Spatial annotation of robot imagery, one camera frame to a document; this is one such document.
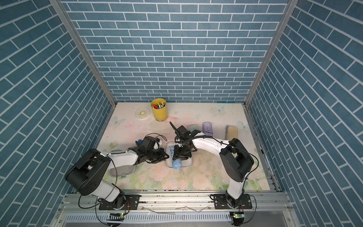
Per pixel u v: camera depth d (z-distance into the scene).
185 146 0.68
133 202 0.74
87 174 0.44
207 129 1.01
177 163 0.77
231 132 0.99
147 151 0.74
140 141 0.95
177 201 0.75
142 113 1.15
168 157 0.89
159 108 1.01
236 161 0.47
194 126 1.04
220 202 0.74
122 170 0.83
